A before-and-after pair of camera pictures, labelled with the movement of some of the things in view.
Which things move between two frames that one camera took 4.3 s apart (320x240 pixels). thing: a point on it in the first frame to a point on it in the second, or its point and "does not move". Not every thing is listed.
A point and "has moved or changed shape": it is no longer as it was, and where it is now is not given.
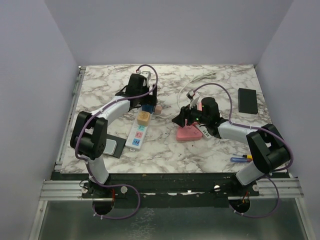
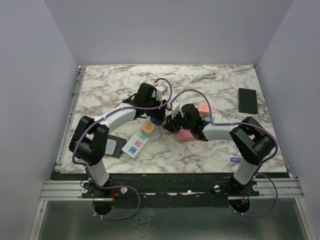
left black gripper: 150,99 to 158,114
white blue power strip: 137,137 has moved or changed shape
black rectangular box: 247,101 does not move
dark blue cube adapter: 148,108 has moved or changed shape
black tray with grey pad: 114,146 does not move
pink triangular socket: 189,132 does not move
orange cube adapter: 143,118 has moved or changed shape
